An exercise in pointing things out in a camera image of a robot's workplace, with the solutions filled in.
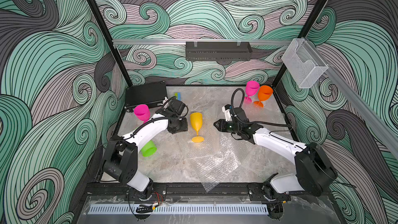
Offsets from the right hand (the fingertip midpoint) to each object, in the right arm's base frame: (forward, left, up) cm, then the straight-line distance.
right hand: (213, 125), depth 85 cm
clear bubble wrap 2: (-18, 0, -11) cm, 21 cm away
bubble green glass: (-12, +35, -4) cm, 37 cm away
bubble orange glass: (+21, -34, +3) cm, 40 cm away
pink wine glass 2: (+6, +40, +5) cm, 41 cm away
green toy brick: (+29, +23, -8) cm, 38 cm away
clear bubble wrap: (-15, -22, -12) cm, 29 cm away
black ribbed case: (+35, +46, -13) cm, 59 cm away
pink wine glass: (+25, -27, +4) cm, 37 cm away
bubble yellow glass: (+6, +10, -5) cm, 12 cm away
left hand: (-1, +16, -1) cm, 16 cm away
